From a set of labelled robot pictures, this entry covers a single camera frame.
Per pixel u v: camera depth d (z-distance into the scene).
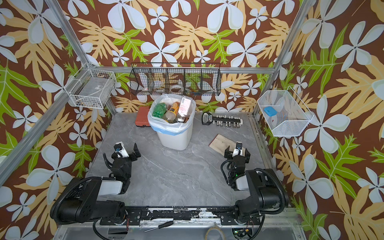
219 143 1.01
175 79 0.97
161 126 0.76
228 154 0.83
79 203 0.43
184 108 0.85
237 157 0.73
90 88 0.88
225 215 0.75
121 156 0.74
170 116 0.86
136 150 0.81
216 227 0.72
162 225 0.72
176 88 0.99
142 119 1.18
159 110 0.91
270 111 0.86
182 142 0.91
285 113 0.83
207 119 1.15
